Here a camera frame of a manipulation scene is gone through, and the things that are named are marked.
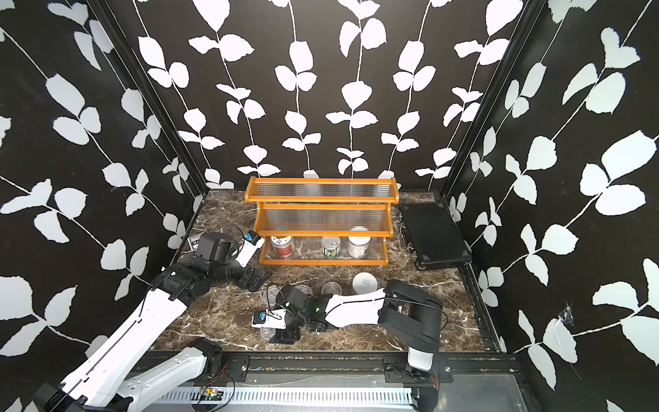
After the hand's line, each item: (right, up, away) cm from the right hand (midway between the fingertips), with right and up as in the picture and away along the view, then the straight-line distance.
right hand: (270, 325), depth 77 cm
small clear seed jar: (-1, -2, -1) cm, 2 cm away
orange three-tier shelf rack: (+14, +31, +34) cm, 48 cm away
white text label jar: (+28, +22, +13) cm, 38 cm away
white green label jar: (+30, +12, +5) cm, 32 cm away
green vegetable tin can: (+18, +22, +16) cm, 33 cm away
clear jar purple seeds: (-2, +7, +7) cm, 10 cm away
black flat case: (+59, +25, +25) cm, 69 cm away
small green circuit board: (-15, -16, -7) cm, 23 cm away
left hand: (-2, +20, -2) cm, 20 cm away
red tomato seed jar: (+1, +22, +15) cm, 27 cm away
